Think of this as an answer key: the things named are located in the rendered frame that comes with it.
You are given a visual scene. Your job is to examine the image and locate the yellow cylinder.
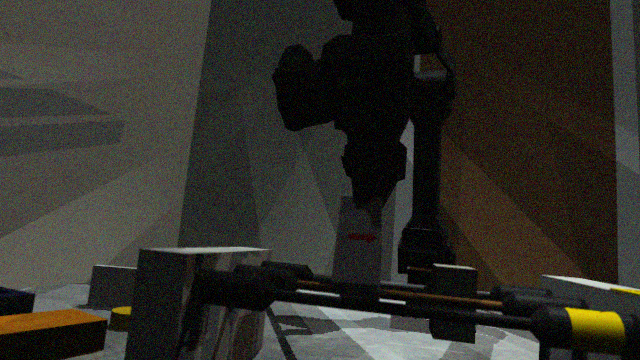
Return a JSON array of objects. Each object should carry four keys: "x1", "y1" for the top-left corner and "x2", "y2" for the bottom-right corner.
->
[{"x1": 109, "y1": 306, "x2": 131, "y2": 331}]

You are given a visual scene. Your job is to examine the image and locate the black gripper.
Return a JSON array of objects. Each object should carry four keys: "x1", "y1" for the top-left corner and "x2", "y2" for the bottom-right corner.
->
[{"x1": 320, "y1": 34, "x2": 415, "y2": 207}]

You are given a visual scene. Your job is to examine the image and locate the orange rectangular block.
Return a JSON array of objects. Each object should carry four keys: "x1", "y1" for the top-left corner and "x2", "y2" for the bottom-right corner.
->
[{"x1": 0, "y1": 309, "x2": 108, "y2": 360}]

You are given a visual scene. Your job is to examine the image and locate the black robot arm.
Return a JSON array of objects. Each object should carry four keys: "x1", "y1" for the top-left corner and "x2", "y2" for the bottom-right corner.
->
[{"x1": 272, "y1": 0, "x2": 457, "y2": 286}]

